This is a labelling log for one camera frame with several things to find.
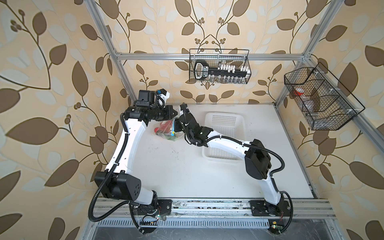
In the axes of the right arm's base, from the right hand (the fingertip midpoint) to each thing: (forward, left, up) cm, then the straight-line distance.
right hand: (176, 119), depth 84 cm
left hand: (-4, -3, +11) cm, 12 cm away
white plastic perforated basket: (+10, -35, -18) cm, 41 cm away
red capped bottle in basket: (+8, -68, +12) cm, 70 cm away
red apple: (+4, +9, -12) cm, 15 cm away
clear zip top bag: (-12, +1, +1) cm, 12 cm away
